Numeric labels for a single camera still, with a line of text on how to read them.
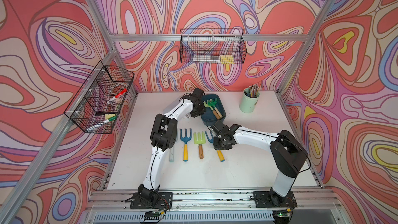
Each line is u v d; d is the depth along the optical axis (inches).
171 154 34.1
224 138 25.8
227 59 35.8
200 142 36.9
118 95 30.1
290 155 18.6
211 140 36.1
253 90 38.7
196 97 32.3
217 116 40.3
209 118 42.5
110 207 28.5
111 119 28.3
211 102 43.7
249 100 39.2
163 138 24.1
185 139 37.4
